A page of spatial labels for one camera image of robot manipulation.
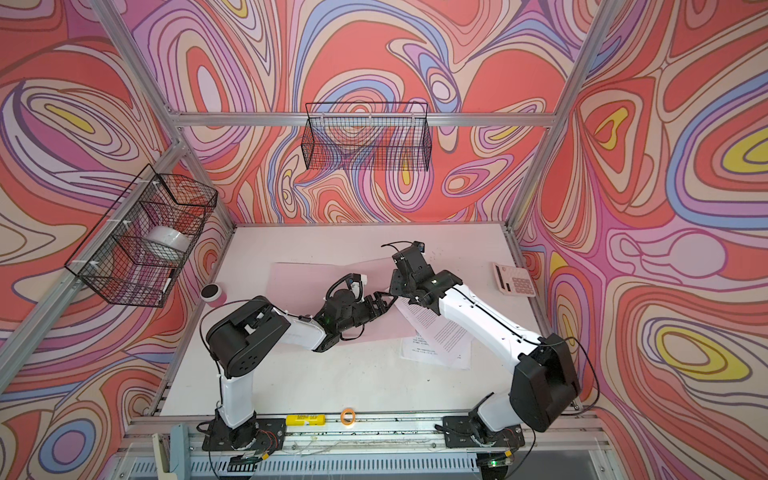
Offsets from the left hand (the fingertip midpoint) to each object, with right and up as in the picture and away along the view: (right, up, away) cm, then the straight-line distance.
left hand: (398, 300), depth 88 cm
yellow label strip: (-24, -28, -13) cm, 39 cm away
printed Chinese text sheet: (+5, -14, -1) cm, 15 cm away
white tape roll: (-57, +18, -15) cm, 62 cm away
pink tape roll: (-59, +1, +5) cm, 59 cm away
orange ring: (-13, -29, -11) cm, 33 cm away
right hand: (+1, +4, -4) cm, 6 cm away
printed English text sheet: (+16, -13, +1) cm, 20 cm away
